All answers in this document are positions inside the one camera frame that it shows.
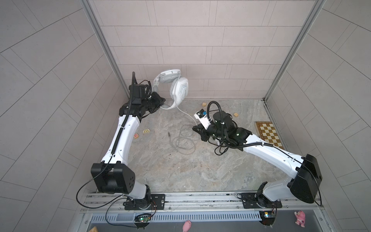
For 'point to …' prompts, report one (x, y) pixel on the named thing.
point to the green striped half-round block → (146, 131)
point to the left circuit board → (143, 218)
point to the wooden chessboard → (267, 132)
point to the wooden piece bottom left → (93, 229)
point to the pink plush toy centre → (187, 225)
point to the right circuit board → (268, 217)
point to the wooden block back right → (235, 114)
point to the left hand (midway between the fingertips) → (168, 95)
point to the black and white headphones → (223, 144)
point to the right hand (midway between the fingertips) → (193, 129)
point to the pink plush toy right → (300, 216)
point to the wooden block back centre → (204, 104)
